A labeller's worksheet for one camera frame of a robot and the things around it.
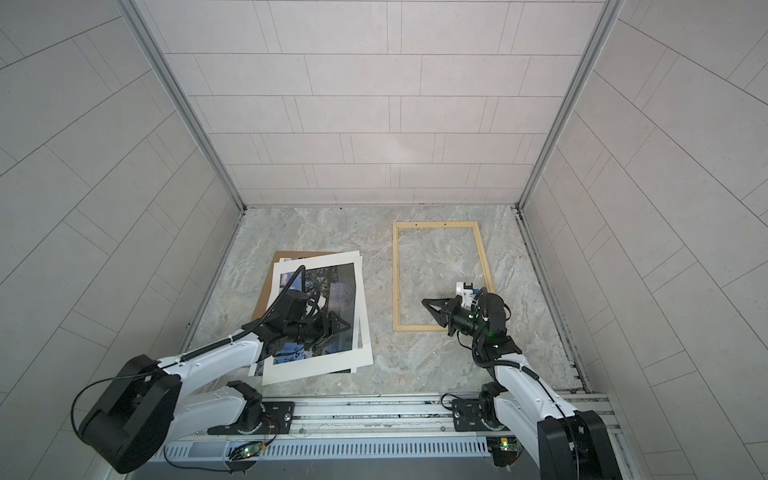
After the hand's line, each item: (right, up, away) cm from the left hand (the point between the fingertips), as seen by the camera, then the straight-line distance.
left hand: (352, 329), depth 81 cm
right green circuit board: (+37, -23, -14) cm, 46 cm away
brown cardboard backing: (-30, +8, +12) cm, 33 cm away
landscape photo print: (-7, +9, +13) cm, 17 cm away
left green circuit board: (-21, -21, -17) cm, 34 cm away
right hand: (+19, +7, -5) cm, 21 cm away
